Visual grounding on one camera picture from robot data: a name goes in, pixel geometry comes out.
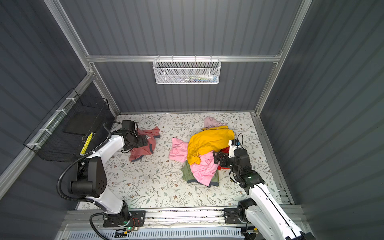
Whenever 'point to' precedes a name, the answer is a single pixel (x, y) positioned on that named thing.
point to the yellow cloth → (210, 139)
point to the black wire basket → (62, 136)
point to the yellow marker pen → (87, 143)
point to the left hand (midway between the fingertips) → (138, 143)
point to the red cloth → (226, 150)
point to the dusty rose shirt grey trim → (137, 152)
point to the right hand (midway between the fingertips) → (222, 154)
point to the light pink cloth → (205, 171)
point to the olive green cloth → (188, 175)
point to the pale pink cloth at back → (209, 122)
